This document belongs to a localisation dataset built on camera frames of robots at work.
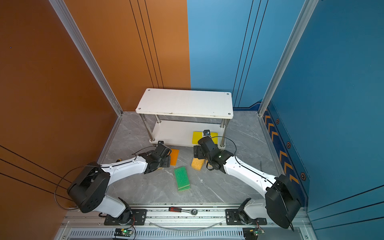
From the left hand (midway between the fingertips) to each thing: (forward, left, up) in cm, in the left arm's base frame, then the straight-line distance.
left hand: (164, 158), depth 92 cm
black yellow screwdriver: (-1, +28, 0) cm, 28 cm away
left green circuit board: (-37, +15, -4) cm, 40 cm away
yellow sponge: (+14, -19, +5) cm, 24 cm away
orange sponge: (+1, -6, +1) cm, 6 cm away
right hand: (+1, -22, +11) cm, 24 cm away
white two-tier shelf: (+7, -8, +31) cm, 33 cm away
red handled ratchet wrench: (-29, -19, 0) cm, 34 cm away
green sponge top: (-12, -12, +2) cm, 17 cm away
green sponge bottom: (-18, -13, -1) cm, 22 cm away
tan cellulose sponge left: (-4, -20, +1) cm, 21 cm away
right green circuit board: (-37, -47, -3) cm, 59 cm away
